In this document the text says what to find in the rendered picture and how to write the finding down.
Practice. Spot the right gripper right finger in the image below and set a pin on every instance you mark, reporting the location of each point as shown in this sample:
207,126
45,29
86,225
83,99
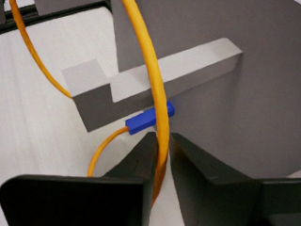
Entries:
209,196

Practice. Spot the yellow cable with blue plug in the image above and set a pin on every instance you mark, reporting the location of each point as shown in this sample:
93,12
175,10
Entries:
156,84

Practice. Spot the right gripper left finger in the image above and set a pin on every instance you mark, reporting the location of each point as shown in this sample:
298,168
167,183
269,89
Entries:
61,200

